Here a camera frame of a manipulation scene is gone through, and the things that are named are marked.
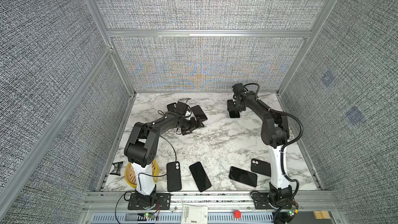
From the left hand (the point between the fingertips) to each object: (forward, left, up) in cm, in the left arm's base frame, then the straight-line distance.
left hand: (198, 128), depth 94 cm
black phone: (+16, -1, -5) cm, 17 cm away
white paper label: (-42, +4, -5) cm, 43 cm away
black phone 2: (-26, +1, -4) cm, 27 cm away
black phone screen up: (+12, -24, -1) cm, 27 cm away
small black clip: (-19, +44, -3) cm, 48 cm away
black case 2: (-22, -33, -7) cm, 41 cm away
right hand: (+16, -24, 0) cm, 29 cm away
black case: (-25, +15, -6) cm, 30 cm away
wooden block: (-46, -52, -3) cm, 70 cm away
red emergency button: (-43, -15, -3) cm, 46 cm away
